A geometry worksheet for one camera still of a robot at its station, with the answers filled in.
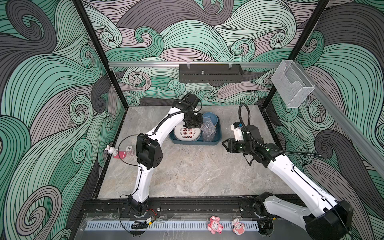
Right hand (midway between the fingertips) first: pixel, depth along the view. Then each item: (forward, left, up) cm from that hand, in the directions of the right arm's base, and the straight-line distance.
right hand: (226, 142), depth 77 cm
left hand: (+12, +12, -1) cm, 17 cm away
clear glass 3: (+15, +9, -4) cm, 18 cm away
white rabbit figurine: (+1, +67, -11) cm, 67 cm away
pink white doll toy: (-35, -3, -15) cm, 39 cm away
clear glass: (+13, +7, -12) cm, 19 cm away
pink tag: (0, +61, -15) cm, 63 cm away
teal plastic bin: (+10, +2, -13) cm, 16 cm away
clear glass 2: (+10, +8, -5) cm, 14 cm away
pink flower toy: (-35, +8, -14) cm, 39 cm away
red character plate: (+16, +23, -17) cm, 33 cm away
